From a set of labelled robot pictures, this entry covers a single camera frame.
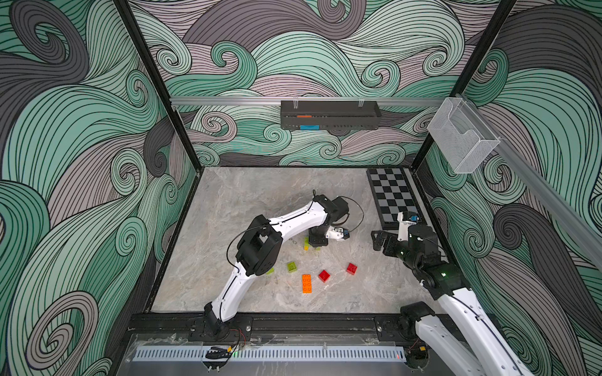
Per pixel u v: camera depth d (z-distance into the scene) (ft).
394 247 2.20
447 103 2.96
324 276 2.74
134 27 2.44
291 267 2.85
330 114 3.12
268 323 2.49
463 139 2.53
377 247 2.30
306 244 2.75
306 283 2.73
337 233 2.67
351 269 2.81
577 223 1.70
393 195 3.41
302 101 3.12
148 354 2.29
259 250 1.75
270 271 1.89
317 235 2.57
